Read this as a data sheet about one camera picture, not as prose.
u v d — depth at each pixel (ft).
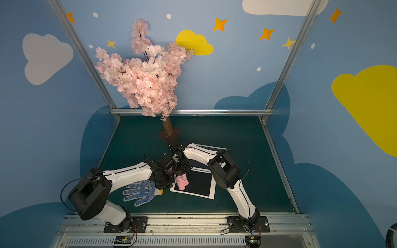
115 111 3.81
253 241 2.40
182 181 2.80
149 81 1.94
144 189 2.82
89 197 1.43
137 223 2.45
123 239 2.35
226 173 1.79
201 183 2.96
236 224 2.46
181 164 2.63
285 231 2.40
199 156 2.03
